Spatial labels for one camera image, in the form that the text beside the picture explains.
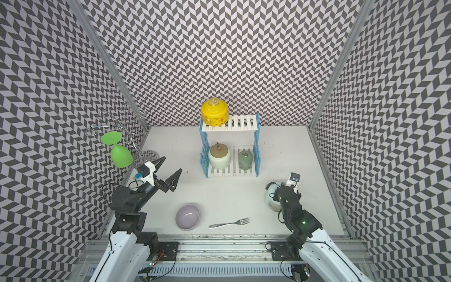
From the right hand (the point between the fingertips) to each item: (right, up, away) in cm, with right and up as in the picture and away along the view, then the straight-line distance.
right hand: (283, 186), depth 80 cm
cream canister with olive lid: (-31, +13, +10) cm, 35 cm away
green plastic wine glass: (-73, +15, -3) cm, 75 cm away
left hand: (-47, +12, -11) cm, 50 cm away
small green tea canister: (-17, +12, +13) cm, 24 cm away
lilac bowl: (-44, -14, 0) cm, 46 cm away
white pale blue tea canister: (-4, -8, -2) cm, 9 cm away
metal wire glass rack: (-89, +33, +26) cm, 98 cm away
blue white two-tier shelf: (-22, +30, +4) cm, 37 cm away
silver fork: (-19, -16, 0) cm, 25 cm away
